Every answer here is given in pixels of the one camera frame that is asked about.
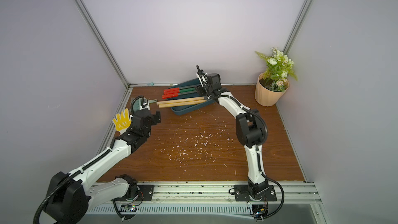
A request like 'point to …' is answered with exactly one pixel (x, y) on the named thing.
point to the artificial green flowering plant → (278, 69)
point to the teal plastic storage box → (186, 109)
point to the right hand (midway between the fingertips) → (198, 83)
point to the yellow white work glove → (123, 122)
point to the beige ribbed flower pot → (266, 96)
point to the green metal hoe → (177, 91)
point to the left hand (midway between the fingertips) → (150, 108)
